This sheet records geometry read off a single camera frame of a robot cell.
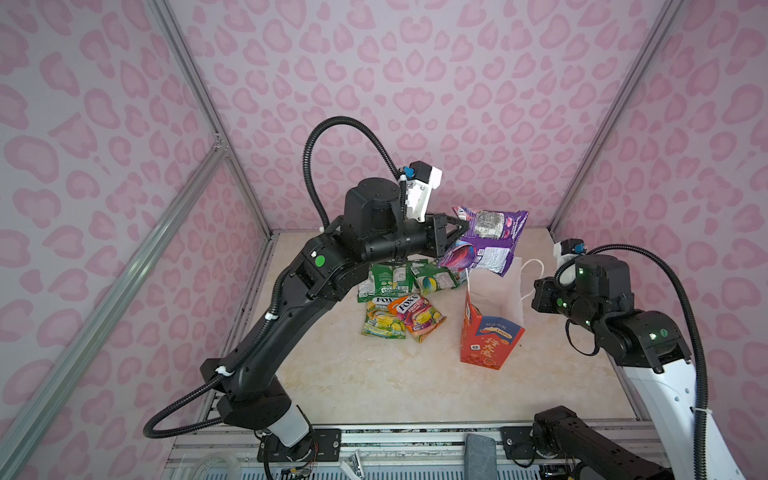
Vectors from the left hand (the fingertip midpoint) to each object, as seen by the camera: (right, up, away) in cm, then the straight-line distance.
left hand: (471, 220), depth 49 cm
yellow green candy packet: (-17, -26, +43) cm, 53 cm away
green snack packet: (-15, -14, +53) cm, 57 cm away
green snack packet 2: (-1, -13, +49) cm, 51 cm away
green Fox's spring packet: (-16, -21, +48) cm, 55 cm away
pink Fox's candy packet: (-5, -25, +43) cm, 50 cm away
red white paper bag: (+18, -24, +42) cm, 51 cm away
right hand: (+18, -11, +16) cm, 26 cm away
